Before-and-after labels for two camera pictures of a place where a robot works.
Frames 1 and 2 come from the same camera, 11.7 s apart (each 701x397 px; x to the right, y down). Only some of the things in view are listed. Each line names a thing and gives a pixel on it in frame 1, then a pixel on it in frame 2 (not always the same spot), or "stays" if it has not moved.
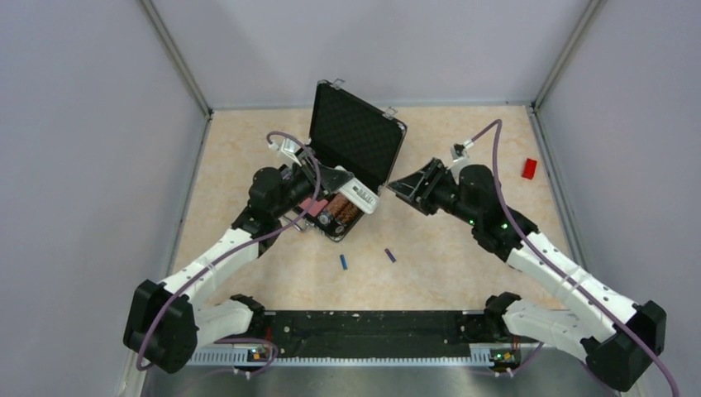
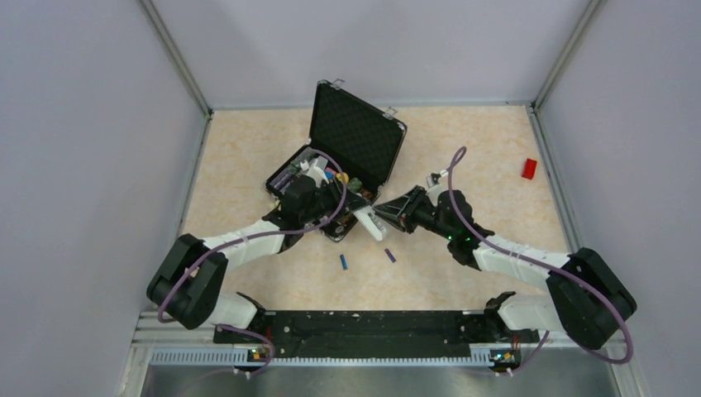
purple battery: x=390 y=255 stays
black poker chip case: x=361 y=139 stays
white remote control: x=360 y=195 → x=371 y=222
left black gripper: x=331 y=179 → x=352 y=202
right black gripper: x=419 y=187 → x=401 y=212
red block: x=529 y=168 stays
